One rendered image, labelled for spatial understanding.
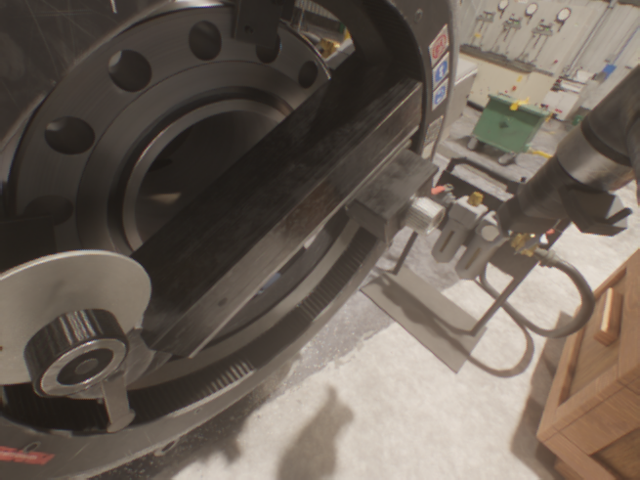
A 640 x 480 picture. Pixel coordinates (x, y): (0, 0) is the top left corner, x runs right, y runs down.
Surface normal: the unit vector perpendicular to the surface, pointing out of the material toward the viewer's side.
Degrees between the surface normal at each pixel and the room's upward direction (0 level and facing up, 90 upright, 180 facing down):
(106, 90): 90
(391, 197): 38
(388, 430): 0
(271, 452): 0
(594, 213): 24
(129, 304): 90
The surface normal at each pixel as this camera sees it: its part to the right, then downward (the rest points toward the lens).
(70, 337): 0.17, -0.76
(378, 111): -0.22, -0.47
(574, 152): -0.98, 0.07
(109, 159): 0.69, 0.54
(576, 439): -0.68, 0.25
